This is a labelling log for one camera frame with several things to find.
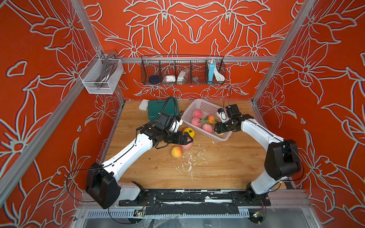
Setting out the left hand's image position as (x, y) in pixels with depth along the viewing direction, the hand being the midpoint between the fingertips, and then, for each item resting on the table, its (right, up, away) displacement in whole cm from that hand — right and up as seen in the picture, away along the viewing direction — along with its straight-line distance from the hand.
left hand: (185, 138), depth 76 cm
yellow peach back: (+4, +2, +17) cm, 17 cm away
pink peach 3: (+16, +4, +18) cm, 24 cm away
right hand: (+21, +5, +14) cm, 26 cm away
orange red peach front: (+19, +10, +24) cm, 32 cm away
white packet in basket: (-9, +36, +11) cm, 39 cm away
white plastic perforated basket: (+14, +11, +31) cm, 36 cm away
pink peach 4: (+2, -7, +13) cm, 15 cm away
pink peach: (+10, +14, +28) cm, 33 cm away
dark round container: (-22, +38, +24) cm, 50 cm away
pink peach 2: (+7, +9, +23) cm, 26 cm away
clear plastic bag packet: (-1, +40, +17) cm, 43 cm away
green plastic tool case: (-24, +19, +40) cm, 50 cm away
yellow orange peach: (-5, -10, +10) cm, 15 cm away
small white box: (-33, +21, +39) cm, 55 cm away
